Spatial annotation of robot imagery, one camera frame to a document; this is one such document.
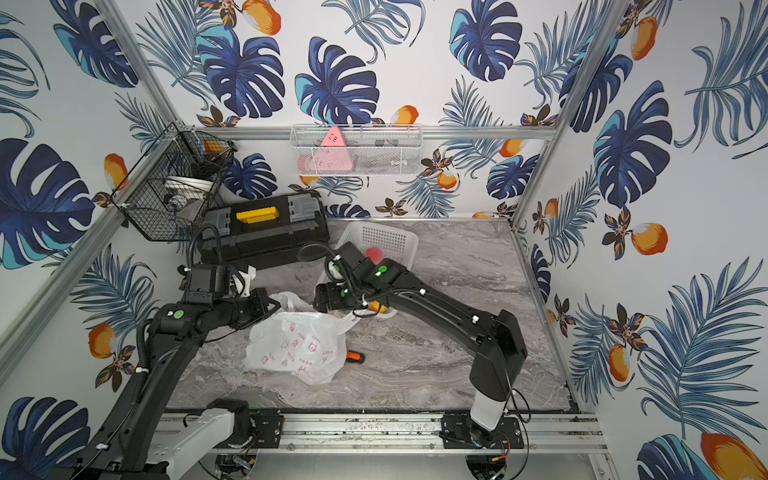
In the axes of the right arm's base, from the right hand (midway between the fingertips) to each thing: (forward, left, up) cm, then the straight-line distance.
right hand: (327, 301), depth 76 cm
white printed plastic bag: (-12, +3, +2) cm, 12 cm away
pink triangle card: (+42, +2, +17) cm, 45 cm away
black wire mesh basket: (+33, +53, +9) cm, 63 cm away
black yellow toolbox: (+26, +25, -2) cm, 36 cm away
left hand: (-1, +11, +3) cm, 12 cm away
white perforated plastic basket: (+32, -18, -13) cm, 39 cm away
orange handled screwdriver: (-8, -5, -16) cm, 19 cm away
